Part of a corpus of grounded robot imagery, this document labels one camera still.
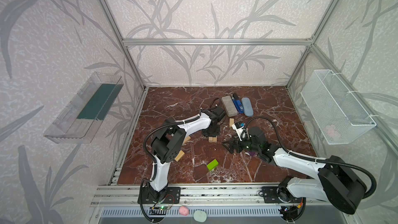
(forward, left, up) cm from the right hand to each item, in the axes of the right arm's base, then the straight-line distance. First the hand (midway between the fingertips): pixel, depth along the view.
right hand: (227, 135), depth 84 cm
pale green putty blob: (-35, +14, -6) cm, 38 cm away
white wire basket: (-4, -44, +23) cm, 50 cm away
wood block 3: (-8, +27, -8) cm, 29 cm away
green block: (-13, +8, -9) cm, 17 cm away
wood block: (+1, +7, -8) cm, 11 cm away
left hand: (+6, +6, -7) cm, 11 cm away
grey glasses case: (+25, -4, -7) cm, 26 cm away
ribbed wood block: (+14, -4, -9) cm, 17 cm away
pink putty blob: (-33, +22, -6) cm, 40 cm away
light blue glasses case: (+25, -16, -7) cm, 30 cm away
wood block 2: (+3, +23, -10) cm, 26 cm away
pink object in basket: (-3, -49, +10) cm, 50 cm away
